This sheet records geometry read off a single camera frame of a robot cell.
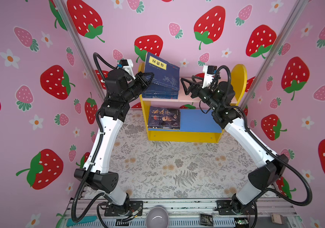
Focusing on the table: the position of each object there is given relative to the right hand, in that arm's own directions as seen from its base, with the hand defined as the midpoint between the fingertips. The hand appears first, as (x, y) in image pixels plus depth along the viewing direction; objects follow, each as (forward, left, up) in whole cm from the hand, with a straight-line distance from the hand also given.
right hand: (186, 77), depth 64 cm
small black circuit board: (-47, -16, -49) cm, 70 cm away
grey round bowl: (-49, +9, -50) cm, 71 cm away
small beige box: (-42, -51, -51) cm, 84 cm away
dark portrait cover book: (+3, +12, -32) cm, 34 cm away
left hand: (-3, +13, +3) cm, 14 cm away
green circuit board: (-45, -35, -52) cm, 77 cm away
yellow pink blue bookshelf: (+8, 0, -39) cm, 39 cm away
